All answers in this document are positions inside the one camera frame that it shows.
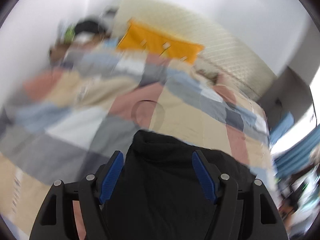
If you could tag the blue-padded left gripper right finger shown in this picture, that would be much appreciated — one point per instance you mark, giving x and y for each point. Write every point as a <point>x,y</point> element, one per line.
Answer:
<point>248,213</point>

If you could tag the blue towel on chair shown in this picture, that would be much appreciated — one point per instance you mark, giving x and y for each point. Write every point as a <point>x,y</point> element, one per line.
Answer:
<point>284,125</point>

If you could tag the orange crown cushion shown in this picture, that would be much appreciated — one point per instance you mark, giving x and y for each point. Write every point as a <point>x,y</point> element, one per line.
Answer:
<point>140,36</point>

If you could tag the white book on nightstand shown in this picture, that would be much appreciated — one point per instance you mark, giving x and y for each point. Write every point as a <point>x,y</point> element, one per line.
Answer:
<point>83,38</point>

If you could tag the patchwork checkered duvet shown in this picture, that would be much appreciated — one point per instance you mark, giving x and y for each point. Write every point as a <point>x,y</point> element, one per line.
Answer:
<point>63,123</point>

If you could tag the cream quilted headboard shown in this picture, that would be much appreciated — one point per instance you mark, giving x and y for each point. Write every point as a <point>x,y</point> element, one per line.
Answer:
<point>221,49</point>

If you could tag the black puffer jacket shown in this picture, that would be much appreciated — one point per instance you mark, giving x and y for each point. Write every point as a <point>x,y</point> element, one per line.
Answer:
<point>158,195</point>

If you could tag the blue curtain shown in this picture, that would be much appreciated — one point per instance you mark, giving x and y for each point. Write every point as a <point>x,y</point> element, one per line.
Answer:
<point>297,156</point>

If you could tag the wooden bedside table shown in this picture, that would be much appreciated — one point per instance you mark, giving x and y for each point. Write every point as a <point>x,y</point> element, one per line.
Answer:
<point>58,51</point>

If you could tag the floral pillow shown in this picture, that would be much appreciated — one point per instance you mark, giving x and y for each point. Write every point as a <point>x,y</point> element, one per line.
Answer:
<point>209,72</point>

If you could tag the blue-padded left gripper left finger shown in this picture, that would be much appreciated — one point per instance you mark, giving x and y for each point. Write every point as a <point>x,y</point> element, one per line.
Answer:
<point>55,219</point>

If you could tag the black bag on nightstand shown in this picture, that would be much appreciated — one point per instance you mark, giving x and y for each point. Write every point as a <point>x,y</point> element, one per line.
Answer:
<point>88,26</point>

